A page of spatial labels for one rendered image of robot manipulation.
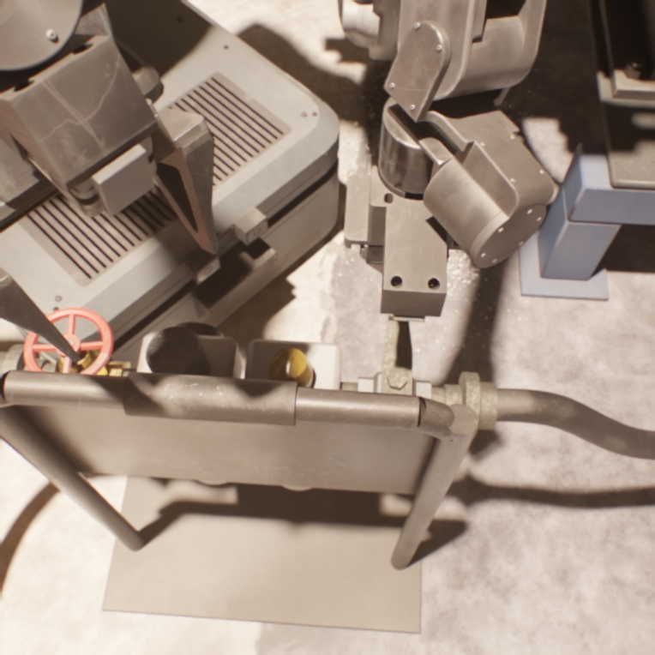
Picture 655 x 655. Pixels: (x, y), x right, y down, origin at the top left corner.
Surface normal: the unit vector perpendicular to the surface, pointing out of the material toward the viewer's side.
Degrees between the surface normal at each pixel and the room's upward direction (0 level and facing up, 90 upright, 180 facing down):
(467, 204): 46
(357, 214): 0
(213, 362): 0
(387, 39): 118
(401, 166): 90
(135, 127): 60
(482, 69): 79
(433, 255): 0
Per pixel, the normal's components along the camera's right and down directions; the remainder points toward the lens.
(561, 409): 0.39, -0.16
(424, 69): -0.79, 0.29
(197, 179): 0.70, 0.54
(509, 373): 0.00, -0.46
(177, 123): -0.36, -0.71
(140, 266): 0.50, 0.11
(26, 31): 0.62, 0.31
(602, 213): -0.07, 0.89
